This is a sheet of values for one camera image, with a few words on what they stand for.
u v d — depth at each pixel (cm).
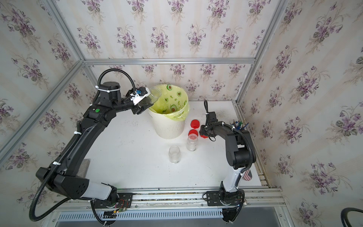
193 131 101
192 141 87
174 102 96
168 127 86
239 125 91
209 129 73
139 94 56
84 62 93
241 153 49
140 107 62
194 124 105
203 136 91
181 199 75
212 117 80
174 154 88
